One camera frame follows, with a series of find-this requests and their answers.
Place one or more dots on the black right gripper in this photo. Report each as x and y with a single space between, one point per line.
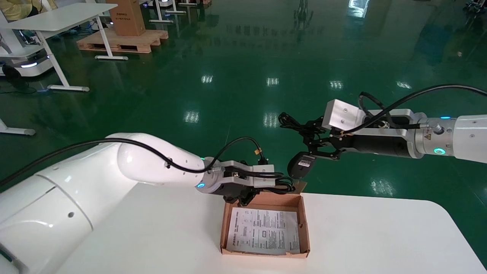
373 144

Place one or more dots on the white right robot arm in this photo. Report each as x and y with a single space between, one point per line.
468 137

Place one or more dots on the person in yellow clothing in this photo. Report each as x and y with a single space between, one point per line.
17 8

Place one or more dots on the white desk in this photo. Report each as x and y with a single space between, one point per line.
57 17

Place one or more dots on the tall brown cardboard carton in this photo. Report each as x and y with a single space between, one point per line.
127 17

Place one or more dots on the wooden pallet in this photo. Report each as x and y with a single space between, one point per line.
125 42

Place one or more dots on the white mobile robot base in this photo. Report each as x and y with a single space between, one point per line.
23 57

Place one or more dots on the white printed instruction sheet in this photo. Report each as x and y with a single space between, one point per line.
262 230

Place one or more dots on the grey left wrist camera bracket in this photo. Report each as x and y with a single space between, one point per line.
247 173

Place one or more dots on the open brown cardboard box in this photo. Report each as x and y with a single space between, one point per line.
302 228

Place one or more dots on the white desk foot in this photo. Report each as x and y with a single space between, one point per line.
15 130

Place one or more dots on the white table frame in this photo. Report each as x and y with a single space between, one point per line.
163 17

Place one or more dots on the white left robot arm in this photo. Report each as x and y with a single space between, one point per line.
76 190

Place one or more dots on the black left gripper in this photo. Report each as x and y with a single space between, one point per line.
234 192

